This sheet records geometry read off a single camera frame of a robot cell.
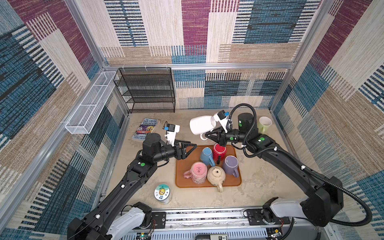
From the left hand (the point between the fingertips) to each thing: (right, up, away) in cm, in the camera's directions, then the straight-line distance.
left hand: (193, 143), depth 68 cm
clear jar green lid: (-15, -25, +6) cm, 30 cm away
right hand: (+6, +3, +3) cm, 8 cm away
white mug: (+3, +8, +1) cm, 9 cm away
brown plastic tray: (-6, -16, +24) cm, 30 cm away
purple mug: (+20, -14, +15) cm, 29 cm away
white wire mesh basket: (-51, +11, +4) cm, 53 cm away
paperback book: (-33, +6, +40) cm, 53 cm away
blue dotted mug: (+8, -10, +17) cm, 21 cm away
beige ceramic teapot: (+12, -18, +10) cm, 24 cm away
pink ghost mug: (+2, -16, +9) cm, 18 cm away
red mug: (+15, -6, +19) cm, 25 cm away
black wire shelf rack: (-31, +33, +41) cm, 61 cm away
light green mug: (+46, +8, +31) cm, 56 cm away
